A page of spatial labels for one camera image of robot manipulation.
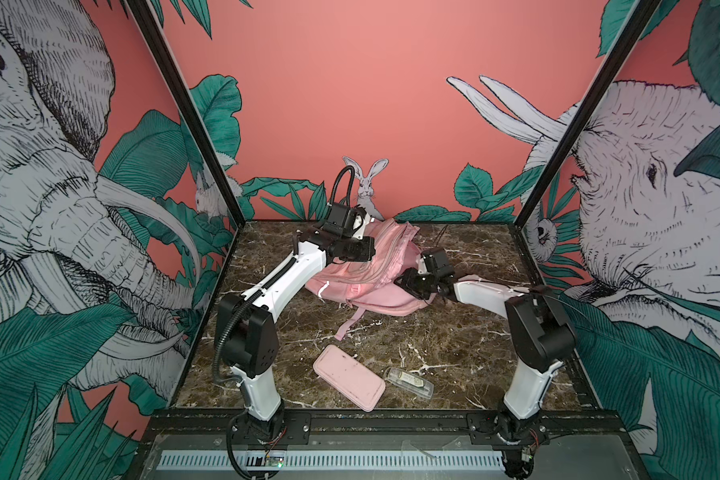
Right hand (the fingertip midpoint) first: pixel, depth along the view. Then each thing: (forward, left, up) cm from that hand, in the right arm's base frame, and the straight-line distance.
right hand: (395, 280), depth 93 cm
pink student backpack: (-5, +8, +5) cm, 10 cm away
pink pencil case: (-28, +14, -7) cm, 32 cm away
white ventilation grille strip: (-46, +50, -8) cm, 69 cm away
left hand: (+3, +6, +14) cm, 15 cm away
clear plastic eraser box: (-28, -3, -8) cm, 30 cm away
